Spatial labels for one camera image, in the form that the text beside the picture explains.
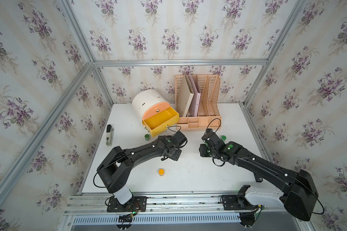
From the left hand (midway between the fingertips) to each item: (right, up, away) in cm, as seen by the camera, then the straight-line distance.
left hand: (176, 155), depth 86 cm
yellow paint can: (-8, -9, -4) cm, 13 cm away
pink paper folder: (+13, +28, +13) cm, 33 cm away
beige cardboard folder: (+6, +40, +16) cm, 43 cm away
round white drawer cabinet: (-22, +35, +7) cm, 42 cm away
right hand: (+15, +5, -5) cm, 17 cm away
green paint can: (-20, +10, +10) cm, 24 cm away
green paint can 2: (+32, +9, +10) cm, 35 cm away
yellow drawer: (-9, +21, +6) cm, 24 cm away
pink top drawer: (-13, +29, +2) cm, 32 cm away
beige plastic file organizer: (+27, +27, +29) cm, 48 cm away
